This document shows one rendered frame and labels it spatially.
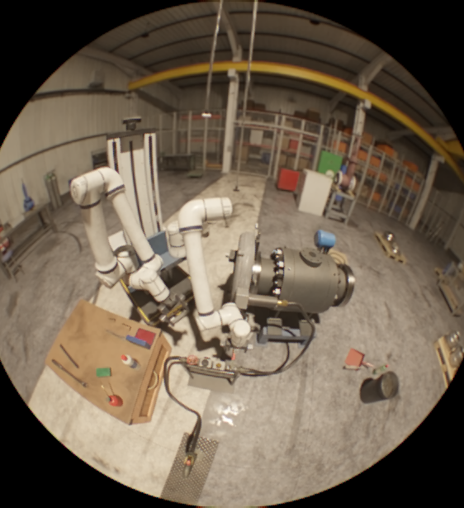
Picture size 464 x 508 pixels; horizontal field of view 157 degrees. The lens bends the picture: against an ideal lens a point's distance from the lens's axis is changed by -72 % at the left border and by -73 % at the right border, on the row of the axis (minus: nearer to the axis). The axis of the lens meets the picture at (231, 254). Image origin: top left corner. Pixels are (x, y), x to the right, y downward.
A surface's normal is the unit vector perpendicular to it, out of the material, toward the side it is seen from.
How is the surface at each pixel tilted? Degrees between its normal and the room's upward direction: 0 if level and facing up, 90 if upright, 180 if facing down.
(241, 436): 0
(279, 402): 0
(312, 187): 90
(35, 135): 90
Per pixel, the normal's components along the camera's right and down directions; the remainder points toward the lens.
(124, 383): 0.08, -0.78
